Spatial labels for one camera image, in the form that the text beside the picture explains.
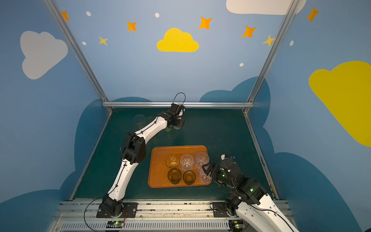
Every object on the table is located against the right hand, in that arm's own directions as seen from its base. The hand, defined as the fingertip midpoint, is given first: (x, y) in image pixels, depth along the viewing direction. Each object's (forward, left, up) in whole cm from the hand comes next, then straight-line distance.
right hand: (207, 168), depth 73 cm
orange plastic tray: (+4, +29, -16) cm, 34 cm away
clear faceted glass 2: (+11, +2, -14) cm, 18 cm away
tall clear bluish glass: (+36, +48, -9) cm, 61 cm away
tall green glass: (+35, +39, -4) cm, 53 cm away
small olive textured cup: (0, +9, -14) cm, 17 cm away
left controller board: (-25, +45, -15) cm, 54 cm away
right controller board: (-22, -15, -17) cm, 32 cm away
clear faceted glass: (+9, +11, -15) cm, 21 cm away
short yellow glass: (+9, +21, -15) cm, 27 cm away
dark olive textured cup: (0, +18, -14) cm, 23 cm away
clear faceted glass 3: (0, +1, -15) cm, 15 cm away
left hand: (+38, +16, -8) cm, 42 cm away
